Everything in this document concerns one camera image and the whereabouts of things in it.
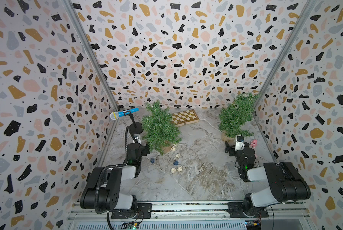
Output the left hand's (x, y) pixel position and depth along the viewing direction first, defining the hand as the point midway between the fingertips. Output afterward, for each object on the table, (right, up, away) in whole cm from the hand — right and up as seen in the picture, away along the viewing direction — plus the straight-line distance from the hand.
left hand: (140, 142), depth 92 cm
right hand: (+61, +1, -1) cm, 61 cm away
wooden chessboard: (+31, +17, +21) cm, 41 cm away
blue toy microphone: (-14, +17, -4) cm, 23 cm away
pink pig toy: (+77, -2, +8) cm, 77 cm away
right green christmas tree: (+56, +16, -8) cm, 59 cm away
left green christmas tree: (+15, +7, -12) cm, 21 cm away
